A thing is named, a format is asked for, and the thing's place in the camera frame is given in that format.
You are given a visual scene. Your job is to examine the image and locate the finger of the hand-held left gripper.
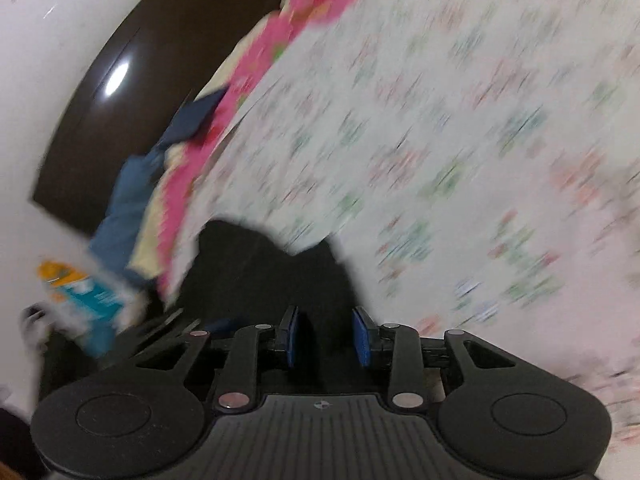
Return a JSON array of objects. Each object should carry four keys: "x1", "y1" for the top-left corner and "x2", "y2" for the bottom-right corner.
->
[{"x1": 117, "y1": 309, "x2": 240, "y2": 361}]

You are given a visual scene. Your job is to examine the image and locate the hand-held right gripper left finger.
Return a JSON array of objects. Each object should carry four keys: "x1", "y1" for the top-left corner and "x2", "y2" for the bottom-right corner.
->
[{"x1": 99, "y1": 305, "x2": 302, "y2": 412}]

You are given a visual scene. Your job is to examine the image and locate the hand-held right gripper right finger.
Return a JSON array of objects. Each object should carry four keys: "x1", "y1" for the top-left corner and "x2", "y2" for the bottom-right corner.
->
[{"x1": 351, "y1": 305, "x2": 547, "y2": 412}]

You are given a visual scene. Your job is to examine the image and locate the black pants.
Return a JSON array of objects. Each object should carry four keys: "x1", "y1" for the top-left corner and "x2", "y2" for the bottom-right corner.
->
[{"x1": 167, "y1": 216, "x2": 373, "y2": 358}]

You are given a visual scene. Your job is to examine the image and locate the blue denim cloth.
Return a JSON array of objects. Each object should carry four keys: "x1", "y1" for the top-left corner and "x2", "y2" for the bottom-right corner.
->
[{"x1": 89, "y1": 151, "x2": 168, "y2": 288}]

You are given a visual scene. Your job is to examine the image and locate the floral bed sheet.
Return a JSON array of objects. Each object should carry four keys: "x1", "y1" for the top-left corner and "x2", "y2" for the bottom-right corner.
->
[{"x1": 129, "y1": 0, "x2": 640, "y2": 463}]

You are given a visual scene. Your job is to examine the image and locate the dark blue folded cloth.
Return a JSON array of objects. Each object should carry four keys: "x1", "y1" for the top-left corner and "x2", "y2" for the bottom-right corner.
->
[{"x1": 159, "y1": 87, "x2": 231, "y2": 147}]

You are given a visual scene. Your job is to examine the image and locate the dark brown headboard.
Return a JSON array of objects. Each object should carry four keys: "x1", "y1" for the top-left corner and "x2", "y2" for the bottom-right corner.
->
[{"x1": 31, "y1": 0, "x2": 323, "y2": 238}]

